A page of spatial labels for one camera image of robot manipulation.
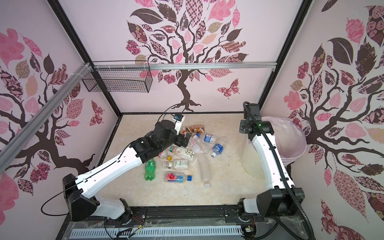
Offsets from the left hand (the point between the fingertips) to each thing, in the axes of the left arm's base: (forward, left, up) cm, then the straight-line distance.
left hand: (183, 131), depth 73 cm
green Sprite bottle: (-8, +22, -28) cm, 36 cm away
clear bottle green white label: (+1, +2, -23) cm, 23 cm away
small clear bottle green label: (-7, +4, -22) cm, 24 cm away
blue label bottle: (+13, -16, -24) cm, 31 cm away
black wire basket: (+41, +35, +6) cm, 54 cm away
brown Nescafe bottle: (+20, -8, -23) cm, 32 cm away
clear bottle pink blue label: (-15, +6, -23) cm, 28 cm away
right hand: (+5, -36, 0) cm, 36 cm away
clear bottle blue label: (+3, -21, -22) cm, 30 cm away
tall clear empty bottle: (-4, -12, -28) cm, 30 cm away
